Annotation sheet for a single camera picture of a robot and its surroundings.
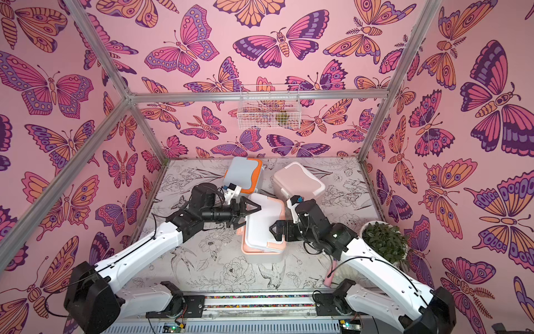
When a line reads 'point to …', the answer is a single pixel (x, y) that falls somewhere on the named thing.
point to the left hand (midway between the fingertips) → (259, 213)
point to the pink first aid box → (295, 179)
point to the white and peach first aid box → (259, 244)
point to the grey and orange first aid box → (244, 172)
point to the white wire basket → (269, 106)
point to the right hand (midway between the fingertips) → (280, 226)
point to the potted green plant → (388, 241)
